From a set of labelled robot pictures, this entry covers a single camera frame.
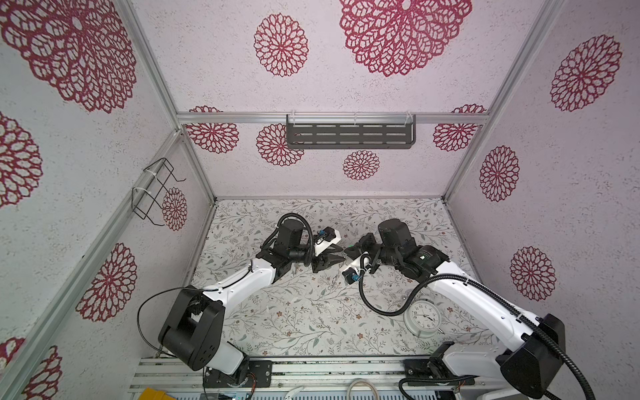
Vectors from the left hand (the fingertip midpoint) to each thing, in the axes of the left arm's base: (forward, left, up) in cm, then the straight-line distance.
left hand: (340, 256), depth 79 cm
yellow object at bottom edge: (-34, +55, -17) cm, 67 cm away
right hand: (+2, -2, +7) cm, 8 cm away
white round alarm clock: (-15, -27, -15) cm, 34 cm away
